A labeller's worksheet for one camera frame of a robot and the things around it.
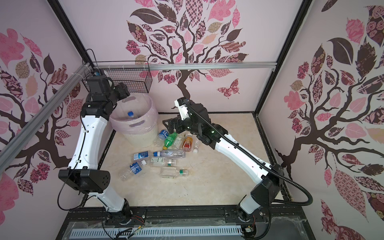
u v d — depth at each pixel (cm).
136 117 89
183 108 60
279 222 72
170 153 97
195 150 97
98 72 59
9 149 50
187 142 97
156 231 70
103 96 53
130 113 86
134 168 85
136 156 90
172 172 90
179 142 97
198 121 53
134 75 95
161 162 88
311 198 37
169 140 98
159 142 98
